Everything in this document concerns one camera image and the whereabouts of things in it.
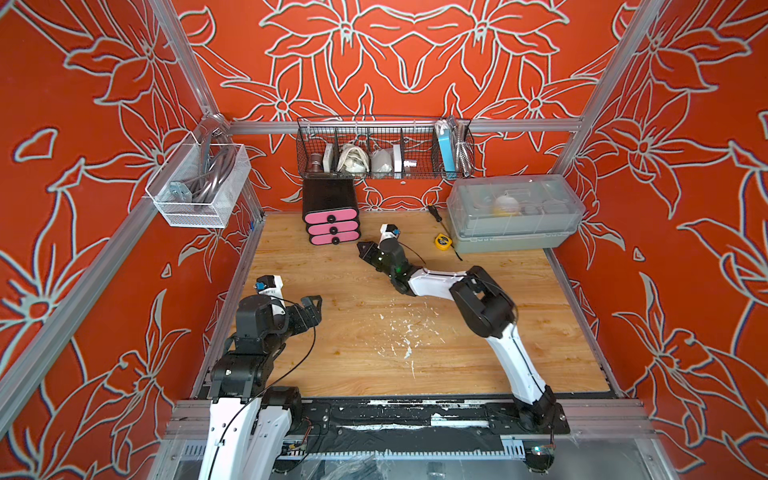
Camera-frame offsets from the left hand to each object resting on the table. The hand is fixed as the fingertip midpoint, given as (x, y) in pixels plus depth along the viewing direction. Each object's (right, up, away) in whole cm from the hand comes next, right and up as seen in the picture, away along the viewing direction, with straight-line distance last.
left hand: (306, 300), depth 72 cm
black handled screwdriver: (+42, +23, +45) cm, 66 cm away
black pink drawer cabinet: (-2, +31, +28) cm, 41 cm away
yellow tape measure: (+41, +14, +36) cm, 56 cm away
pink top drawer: (+1, +23, +26) cm, 35 cm away
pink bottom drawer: (+1, +15, +34) cm, 38 cm away
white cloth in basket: (+10, +40, +18) cm, 45 cm away
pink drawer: (0, +19, +30) cm, 36 cm away
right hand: (+8, +14, +22) cm, 28 cm away
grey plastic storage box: (+63, +24, +25) cm, 71 cm away
